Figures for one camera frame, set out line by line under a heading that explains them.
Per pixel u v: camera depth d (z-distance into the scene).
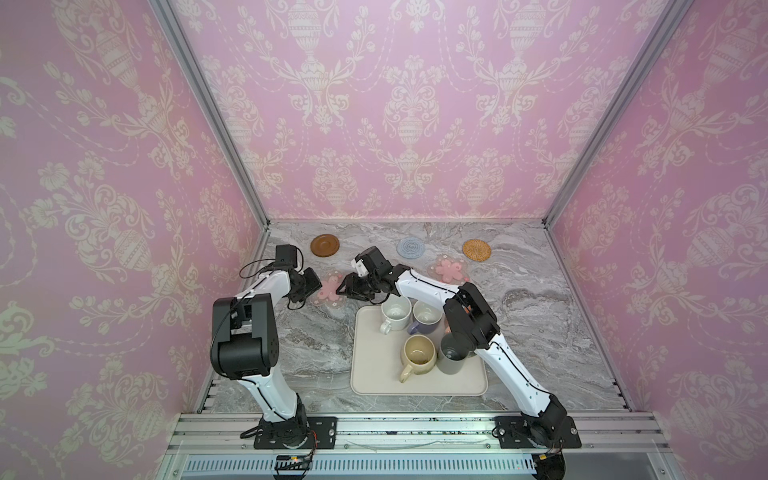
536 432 0.65
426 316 0.92
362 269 0.88
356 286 0.90
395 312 0.95
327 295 1.00
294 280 0.73
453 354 0.85
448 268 1.07
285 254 0.79
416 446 0.73
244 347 0.49
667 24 0.70
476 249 1.13
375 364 0.87
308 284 0.87
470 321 0.63
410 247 1.13
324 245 1.13
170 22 0.70
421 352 0.86
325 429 0.74
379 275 0.83
